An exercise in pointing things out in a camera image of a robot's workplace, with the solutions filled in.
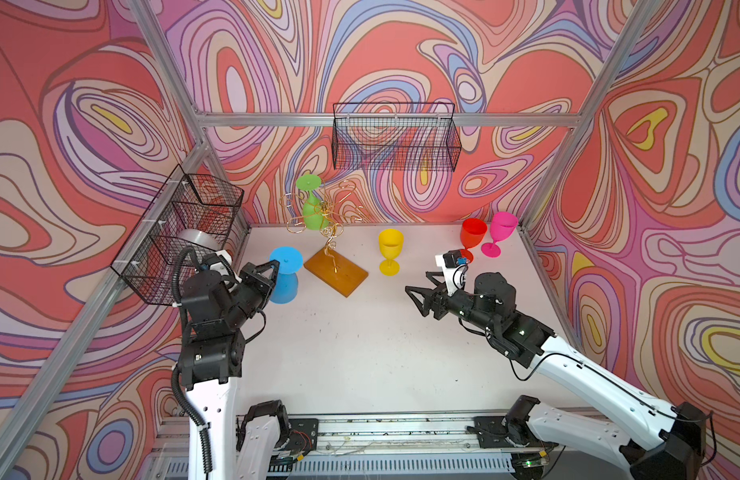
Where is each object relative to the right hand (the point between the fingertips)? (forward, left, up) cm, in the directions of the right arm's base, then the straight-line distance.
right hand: (419, 288), depth 71 cm
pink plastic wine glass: (+30, -33, -11) cm, 46 cm away
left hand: (+2, +30, +10) cm, 32 cm away
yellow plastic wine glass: (+28, +5, -14) cm, 31 cm away
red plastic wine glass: (+29, -23, -12) cm, 38 cm away
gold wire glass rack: (+23, +23, +5) cm, 33 cm away
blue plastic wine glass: (+3, +33, 0) cm, 33 cm away
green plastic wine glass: (+22, +27, +4) cm, 35 cm away
